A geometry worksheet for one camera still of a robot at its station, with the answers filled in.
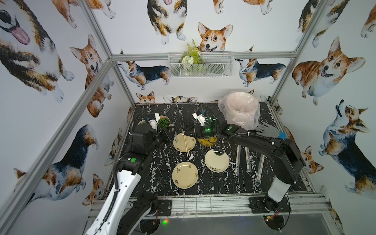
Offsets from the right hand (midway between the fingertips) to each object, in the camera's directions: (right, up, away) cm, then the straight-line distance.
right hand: (183, 135), depth 75 cm
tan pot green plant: (-15, +6, +20) cm, 26 cm away
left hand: (-2, +5, -6) cm, 8 cm away
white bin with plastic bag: (+31, +13, +7) cm, 35 cm away
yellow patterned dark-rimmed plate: (+12, -3, -1) cm, 13 cm away
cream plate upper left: (-5, -9, +21) cm, 23 cm away
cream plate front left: (0, -24, +10) cm, 26 cm away
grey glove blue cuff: (+55, 0, +29) cm, 62 cm away
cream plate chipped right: (+19, -20, +15) cm, 31 cm away
